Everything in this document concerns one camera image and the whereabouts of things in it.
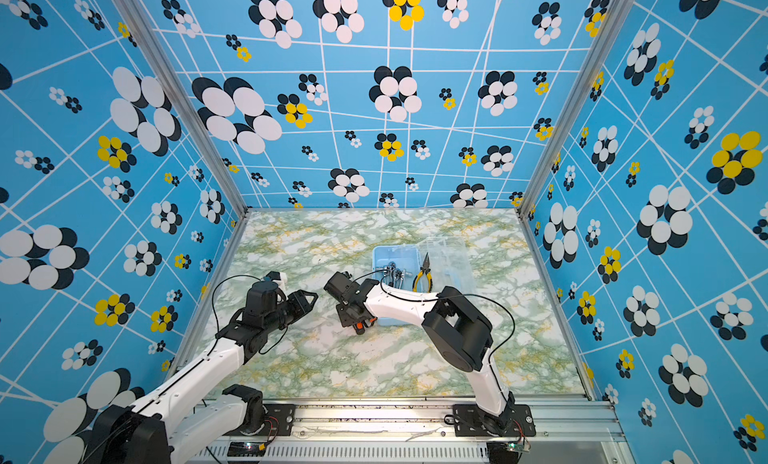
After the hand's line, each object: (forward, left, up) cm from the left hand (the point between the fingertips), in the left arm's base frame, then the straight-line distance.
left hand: (316, 296), depth 85 cm
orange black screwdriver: (-7, -13, -6) cm, 16 cm away
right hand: (-1, -10, -8) cm, 13 cm away
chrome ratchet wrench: (+13, -23, -8) cm, 27 cm away
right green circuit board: (-36, -48, -9) cm, 61 cm away
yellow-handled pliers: (+11, -33, -2) cm, 35 cm away
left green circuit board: (-35, +14, -13) cm, 40 cm away
